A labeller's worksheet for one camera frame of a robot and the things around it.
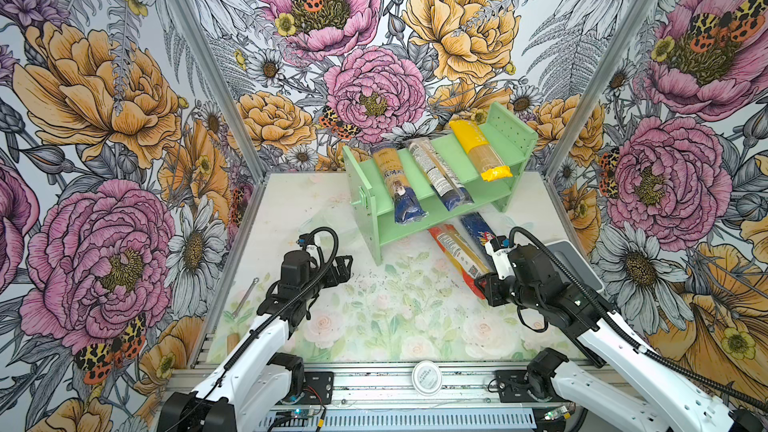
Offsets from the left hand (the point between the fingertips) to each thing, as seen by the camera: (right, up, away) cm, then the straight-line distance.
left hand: (339, 269), depth 85 cm
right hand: (+37, -3, -11) cm, 39 cm away
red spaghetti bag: (+33, +6, -6) cm, 34 cm away
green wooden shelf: (+52, +38, +6) cm, 64 cm away
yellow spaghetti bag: (+40, +32, -1) cm, 52 cm away
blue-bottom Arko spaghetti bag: (+19, +18, -13) cm, 29 cm away
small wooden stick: (-28, -9, +4) cm, 30 cm away
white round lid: (+23, -22, -15) cm, 35 cm away
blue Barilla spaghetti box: (+44, +9, +14) cm, 47 cm away
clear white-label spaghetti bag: (+27, +26, -6) cm, 38 cm away
